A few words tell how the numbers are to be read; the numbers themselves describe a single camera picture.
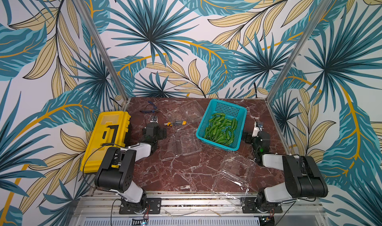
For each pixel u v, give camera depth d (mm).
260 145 717
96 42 837
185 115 1099
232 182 793
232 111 1063
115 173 450
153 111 1101
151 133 720
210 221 703
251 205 731
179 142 950
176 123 1032
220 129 999
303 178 457
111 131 822
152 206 733
